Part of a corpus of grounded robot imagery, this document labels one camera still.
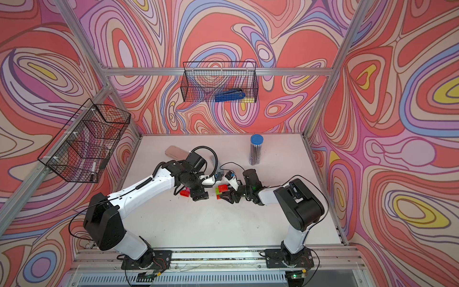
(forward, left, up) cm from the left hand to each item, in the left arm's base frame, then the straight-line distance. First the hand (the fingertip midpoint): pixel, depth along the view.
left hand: (207, 189), depth 82 cm
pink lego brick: (-5, +7, +8) cm, 12 cm away
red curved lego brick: (+2, -7, -3) cm, 8 cm away
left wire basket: (+10, +53, +17) cm, 57 cm away
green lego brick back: (+1, -4, -4) cm, 6 cm away
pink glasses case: (+29, +23, -9) cm, 38 cm away
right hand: (+2, -8, -10) cm, 13 cm away
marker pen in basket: (+1, +46, +14) cm, 48 cm away
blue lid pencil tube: (+23, -24, +8) cm, 35 cm away
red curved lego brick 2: (+2, +12, -9) cm, 15 cm away
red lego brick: (-1, -5, -6) cm, 8 cm away
